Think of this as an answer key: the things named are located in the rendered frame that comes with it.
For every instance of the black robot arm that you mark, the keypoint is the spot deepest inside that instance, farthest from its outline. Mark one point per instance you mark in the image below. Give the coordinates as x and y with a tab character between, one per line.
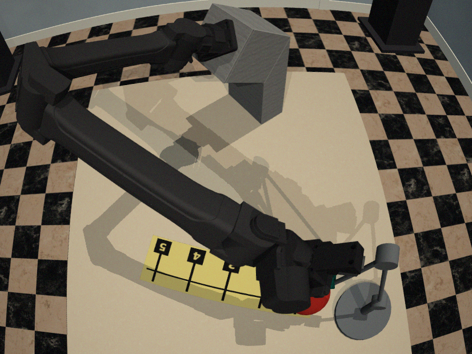
239	234

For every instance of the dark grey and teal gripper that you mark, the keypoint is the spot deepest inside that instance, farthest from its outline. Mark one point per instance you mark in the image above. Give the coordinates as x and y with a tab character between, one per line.
319	292

